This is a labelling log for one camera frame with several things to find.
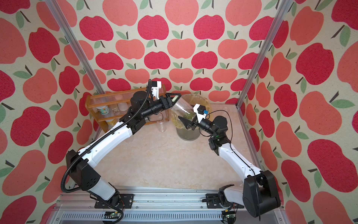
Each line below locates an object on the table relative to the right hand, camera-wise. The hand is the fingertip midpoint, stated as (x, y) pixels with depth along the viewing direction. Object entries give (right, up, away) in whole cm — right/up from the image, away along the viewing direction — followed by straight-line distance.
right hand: (185, 113), depth 69 cm
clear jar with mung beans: (-16, -9, +34) cm, 39 cm away
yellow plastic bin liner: (+7, +10, +23) cm, 26 cm away
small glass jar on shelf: (-47, +3, +26) cm, 54 cm away
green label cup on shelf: (-54, +3, +23) cm, 58 cm away
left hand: (-3, +6, -4) cm, 8 cm away
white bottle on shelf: (-43, +5, +27) cm, 51 cm away
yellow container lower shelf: (-53, -6, +33) cm, 63 cm away
